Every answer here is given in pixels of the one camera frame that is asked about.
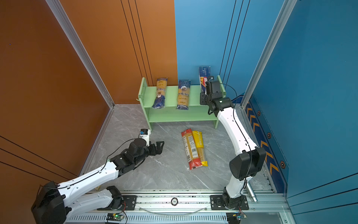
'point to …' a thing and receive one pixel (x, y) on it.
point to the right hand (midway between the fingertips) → (204, 94)
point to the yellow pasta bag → (199, 140)
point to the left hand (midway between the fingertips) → (159, 141)
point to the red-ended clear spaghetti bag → (190, 150)
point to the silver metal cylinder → (252, 192)
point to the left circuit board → (117, 217)
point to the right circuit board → (234, 217)
